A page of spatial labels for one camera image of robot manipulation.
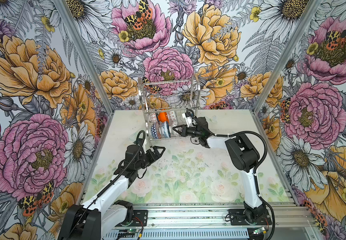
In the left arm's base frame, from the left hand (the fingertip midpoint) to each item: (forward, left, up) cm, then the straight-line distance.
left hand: (161, 155), depth 84 cm
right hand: (+17, -7, 0) cm, 18 cm away
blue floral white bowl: (+16, -2, 0) cm, 16 cm away
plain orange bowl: (+29, 0, 0) cm, 29 cm away
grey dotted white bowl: (+16, -7, -1) cm, 18 cm away
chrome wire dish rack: (+50, +1, -5) cm, 50 cm away
